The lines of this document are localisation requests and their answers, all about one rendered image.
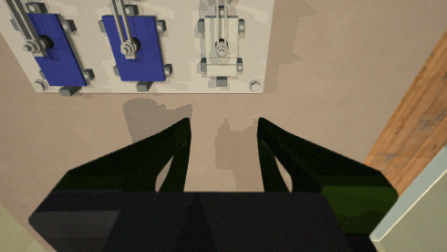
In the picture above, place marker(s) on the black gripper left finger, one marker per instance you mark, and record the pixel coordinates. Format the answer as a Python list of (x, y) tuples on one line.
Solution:
[(136, 167)]

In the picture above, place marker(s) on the cream rectangular block with slot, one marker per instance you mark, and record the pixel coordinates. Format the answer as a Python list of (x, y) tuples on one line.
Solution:
[(221, 68)]

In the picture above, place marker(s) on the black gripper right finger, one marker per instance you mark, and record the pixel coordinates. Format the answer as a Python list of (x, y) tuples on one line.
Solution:
[(359, 195)]

